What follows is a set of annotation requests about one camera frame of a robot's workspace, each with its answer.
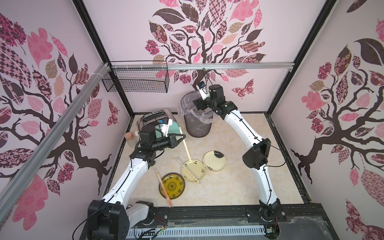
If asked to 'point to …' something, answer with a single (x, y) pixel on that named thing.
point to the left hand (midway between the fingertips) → (186, 139)
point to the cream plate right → (212, 163)
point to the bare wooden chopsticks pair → (184, 140)
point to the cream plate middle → (196, 167)
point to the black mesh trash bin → (197, 122)
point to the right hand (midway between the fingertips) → (200, 94)
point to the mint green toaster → (154, 117)
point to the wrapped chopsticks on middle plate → (186, 165)
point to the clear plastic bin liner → (187, 107)
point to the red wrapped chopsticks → (164, 189)
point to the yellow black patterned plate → (174, 184)
